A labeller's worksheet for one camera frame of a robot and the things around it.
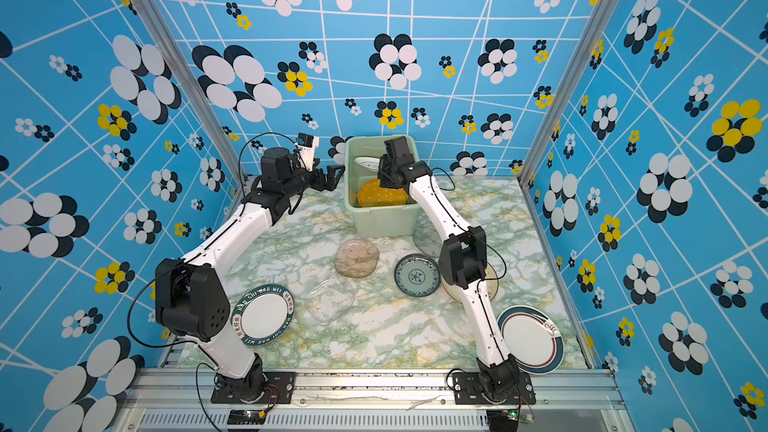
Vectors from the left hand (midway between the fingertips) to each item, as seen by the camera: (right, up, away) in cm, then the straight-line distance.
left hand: (332, 161), depth 84 cm
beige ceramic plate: (+39, -29, -20) cm, 52 cm away
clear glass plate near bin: (+29, -23, +18) cm, 41 cm away
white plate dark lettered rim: (-20, -44, 0) cm, 48 cm away
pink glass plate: (+5, -30, +14) cm, 34 cm away
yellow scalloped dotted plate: (+9, -8, +30) cm, 33 cm away
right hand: (+12, +1, +12) cm, 17 cm away
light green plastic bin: (+17, -18, +21) cm, 33 cm away
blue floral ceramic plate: (+25, -35, +9) cm, 44 cm away
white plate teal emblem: (+10, +2, +17) cm, 20 cm away
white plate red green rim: (+57, -50, 0) cm, 76 cm away
